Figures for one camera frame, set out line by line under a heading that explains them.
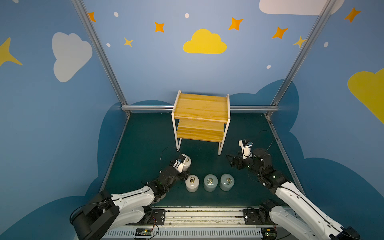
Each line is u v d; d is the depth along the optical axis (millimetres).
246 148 686
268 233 730
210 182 781
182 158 712
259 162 588
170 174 623
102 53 847
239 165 698
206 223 734
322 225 422
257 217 741
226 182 783
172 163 762
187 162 779
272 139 1079
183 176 738
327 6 699
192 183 783
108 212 418
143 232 718
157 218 739
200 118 742
